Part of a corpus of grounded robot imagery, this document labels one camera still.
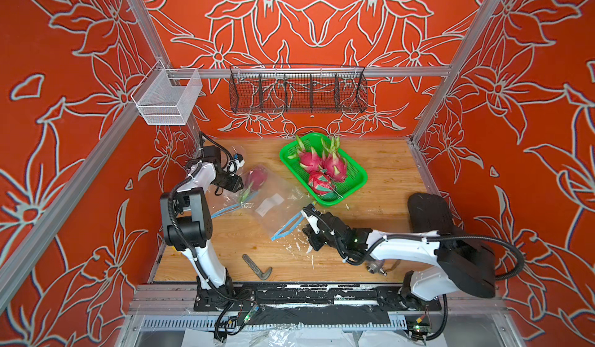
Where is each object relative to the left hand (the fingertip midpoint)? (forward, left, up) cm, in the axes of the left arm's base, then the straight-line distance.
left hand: (235, 181), depth 96 cm
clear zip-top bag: (-6, -19, -6) cm, 20 cm away
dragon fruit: (-1, -36, +5) cm, 37 cm away
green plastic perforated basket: (+8, -52, -2) cm, 53 cm away
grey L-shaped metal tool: (-34, -17, -6) cm, 38 cm away
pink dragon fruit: (+10, -32, +4) cm, 34 cm away
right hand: (-18, -30, +1) cm, 35 cm away
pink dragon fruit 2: (+9, -41, +5) cm, 43 cm away
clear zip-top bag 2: (+14, 0, +5) cm, 15 cm away
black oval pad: (-8, -79, -2) cm, 79 cm away
